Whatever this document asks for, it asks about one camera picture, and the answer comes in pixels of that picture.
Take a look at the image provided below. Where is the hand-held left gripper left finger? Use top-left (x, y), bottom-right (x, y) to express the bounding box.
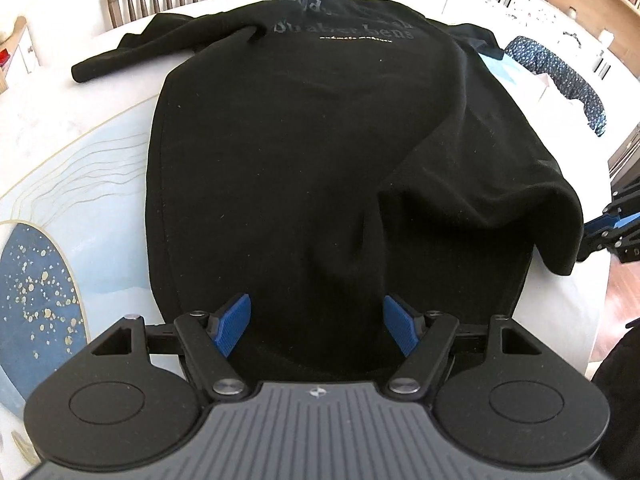
top-left (90, 294), bottom-right (251, 403)

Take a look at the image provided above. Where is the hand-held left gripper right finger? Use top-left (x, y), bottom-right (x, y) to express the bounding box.
top-left (382, 294), bottom-right (548, 403)

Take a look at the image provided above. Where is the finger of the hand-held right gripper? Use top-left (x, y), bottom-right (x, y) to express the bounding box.
top-left (576, 212), bottom-right (640, 266)
top-left (602, 191), bottom-right (640, 233)

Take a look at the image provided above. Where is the black sweatshirt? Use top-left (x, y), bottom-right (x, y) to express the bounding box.
top-left (71, 0), bottom-right (585, 381)

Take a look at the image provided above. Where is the dark grey appliance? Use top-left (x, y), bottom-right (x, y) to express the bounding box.
top-left (606, 122), bottom-right (640, 198)

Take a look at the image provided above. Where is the white garment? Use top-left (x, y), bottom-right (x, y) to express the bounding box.
top-left (520, 72), bottom-right (588, 111)

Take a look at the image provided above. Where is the person's dark clothing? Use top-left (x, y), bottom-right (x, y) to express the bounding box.
top-left (589, 317), bottom-right (640, 466)

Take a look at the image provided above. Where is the dark blue floral cloth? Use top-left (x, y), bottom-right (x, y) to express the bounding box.
top-left (504, 35), bottom-right (607, 137)

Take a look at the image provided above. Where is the long white stickered cabinet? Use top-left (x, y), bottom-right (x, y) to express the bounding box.
top-left (440, 0), bottom-right (626, 81)

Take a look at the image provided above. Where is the small white drawer cabinet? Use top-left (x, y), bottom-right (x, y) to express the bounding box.
top-left (0, 15), bottom-right (42, 96)

